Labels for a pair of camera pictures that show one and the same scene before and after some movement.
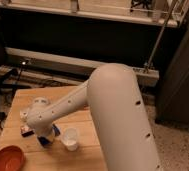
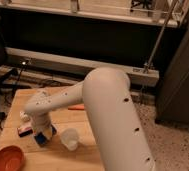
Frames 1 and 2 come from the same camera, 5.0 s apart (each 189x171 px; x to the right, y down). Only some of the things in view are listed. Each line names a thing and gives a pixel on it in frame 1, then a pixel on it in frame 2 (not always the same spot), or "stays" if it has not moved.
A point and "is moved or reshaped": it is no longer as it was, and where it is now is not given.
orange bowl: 8,158 stays
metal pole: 160,36 stays
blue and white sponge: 45,139 is moved or reshaped
